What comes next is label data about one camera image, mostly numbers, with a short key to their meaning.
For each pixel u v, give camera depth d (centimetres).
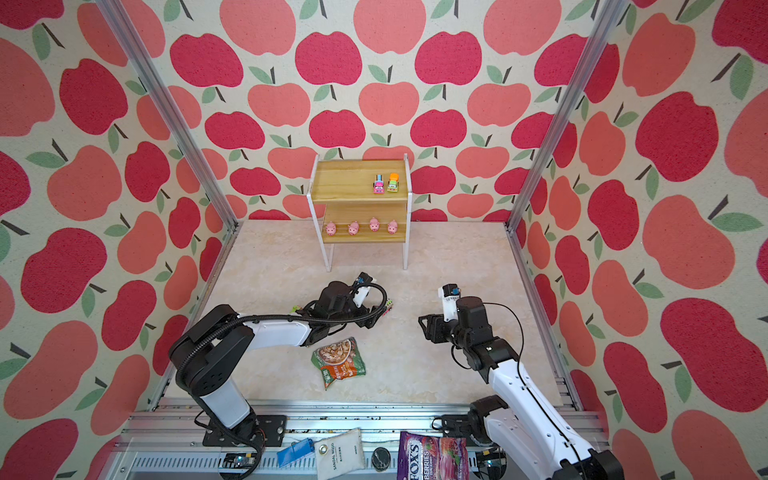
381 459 63
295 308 95
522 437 55
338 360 85
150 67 79
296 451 71
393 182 82
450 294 72
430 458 68
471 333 61
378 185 82
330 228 95
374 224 98
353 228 96
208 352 47
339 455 70
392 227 96
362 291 79
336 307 71
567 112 86
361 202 84
